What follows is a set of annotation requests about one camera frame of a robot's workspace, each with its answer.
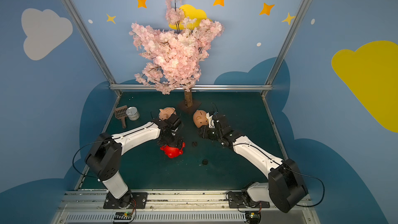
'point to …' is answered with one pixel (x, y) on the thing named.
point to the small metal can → (132, 113)
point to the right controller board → (253, 216)
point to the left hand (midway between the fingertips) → (176, 142)
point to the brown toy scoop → (121, 113)
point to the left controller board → (123, 215)
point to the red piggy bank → (172, 152)
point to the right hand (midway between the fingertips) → (200, 129)
